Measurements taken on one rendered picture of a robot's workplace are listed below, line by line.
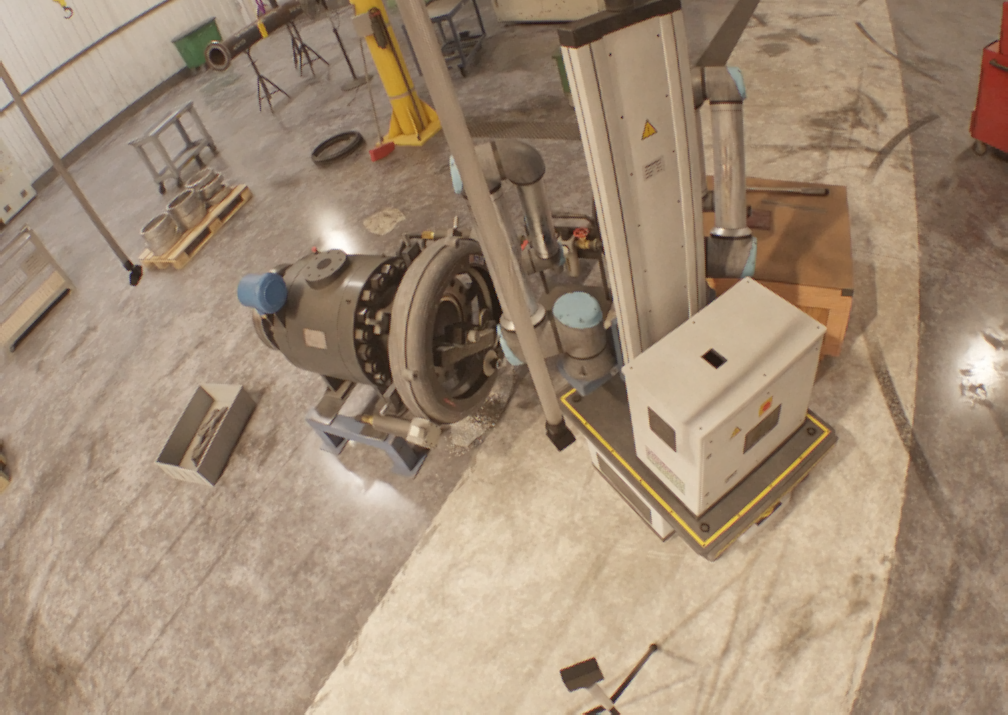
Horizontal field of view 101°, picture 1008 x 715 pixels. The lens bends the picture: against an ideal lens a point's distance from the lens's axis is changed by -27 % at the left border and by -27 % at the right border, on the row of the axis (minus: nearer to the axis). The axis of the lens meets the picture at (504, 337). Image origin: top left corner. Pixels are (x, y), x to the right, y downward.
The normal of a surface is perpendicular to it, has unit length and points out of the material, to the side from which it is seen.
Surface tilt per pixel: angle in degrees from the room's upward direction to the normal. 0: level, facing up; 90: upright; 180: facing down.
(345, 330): 51
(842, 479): 0
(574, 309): 5
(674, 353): 0
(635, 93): 90
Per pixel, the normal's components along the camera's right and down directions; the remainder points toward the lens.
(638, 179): 0.50, 0.52
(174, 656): -0.26, -0.68
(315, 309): -0.44, -0.08
